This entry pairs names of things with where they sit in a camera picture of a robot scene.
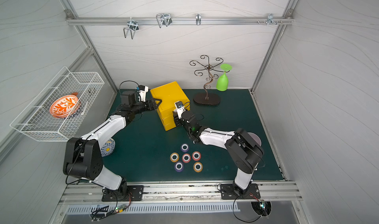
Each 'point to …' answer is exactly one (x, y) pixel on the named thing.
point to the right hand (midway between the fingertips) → (177, 109)
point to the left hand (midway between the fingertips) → (159, 101)
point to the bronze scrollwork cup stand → (205, 98)
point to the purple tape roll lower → (178, 166)
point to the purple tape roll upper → (184, 147)
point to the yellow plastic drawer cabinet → (170, 93)
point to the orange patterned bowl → (62, 106)
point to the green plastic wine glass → (222, 82)
